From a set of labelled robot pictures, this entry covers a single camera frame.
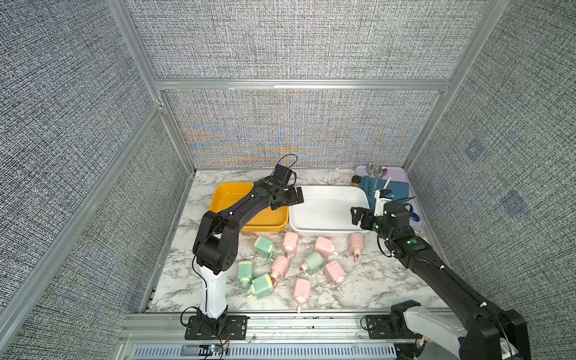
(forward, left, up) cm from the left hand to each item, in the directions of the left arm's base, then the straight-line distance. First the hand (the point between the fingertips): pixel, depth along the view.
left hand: (299, 197), depth 93 cm
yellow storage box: (-5, +13, -8) cm, 16 cm away
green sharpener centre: (-25, -4, -6) cm, 26 cm away
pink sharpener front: (-35, +1, -5) cm, 35 cm away
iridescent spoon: (+24, -43, -11) cm, 50 cm away
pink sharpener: (-18, -21, -5) cm, 28 cm away
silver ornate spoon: (+25, -40, -10) cm, 48 cm away
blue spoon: (-4, -53, -12) cm, 54 cm away
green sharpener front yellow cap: (-33, +15, -5) cm, 37 cm away
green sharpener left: (-28, +21, -7) cm, 35 cm away
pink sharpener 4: (-26, +9, -5) cm, 28 cm away
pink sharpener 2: (-19, -9, -6) cm, 22 cm away
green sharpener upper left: (-19, +14, -6) cm, 24 cm away
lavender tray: (+23, -55, -12) cm, 61 cm away
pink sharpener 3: (-16, +4, -9) cm, 19 cm away
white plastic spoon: (+15, -46, -12) cm, 50 cm away
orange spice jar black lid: (+11, -27, -4) cm, 30 cm away
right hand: (-9, -22, +7) cm, 25 cm away
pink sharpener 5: (-30, -11, -5) cm, 32 cm away
